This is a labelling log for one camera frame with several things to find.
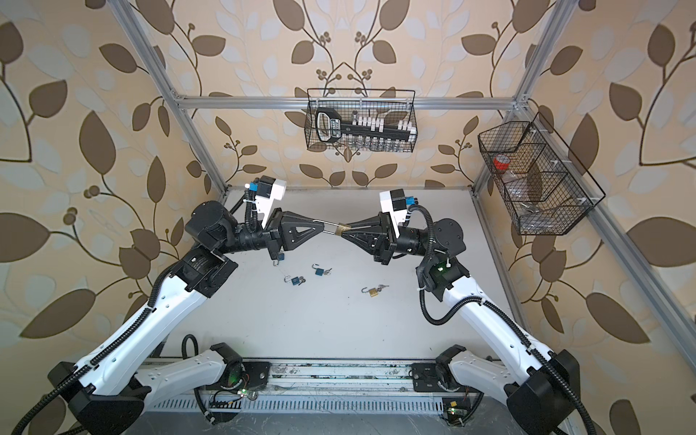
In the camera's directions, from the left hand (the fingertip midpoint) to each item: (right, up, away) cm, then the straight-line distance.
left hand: (321, 231), depth 50 cm
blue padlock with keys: (-15, -20, +43) cm, 50 cm away
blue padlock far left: (-22, -13, +49) cm, 55 cm away
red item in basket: (+53, +20, +36) cm, 68 cm away
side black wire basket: (+58, +11, +22) cm, 63 cm away
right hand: (+4, -1, +3) cm, 5 cm away
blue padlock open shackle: (-8, -17, +46) cm, 49 cm away
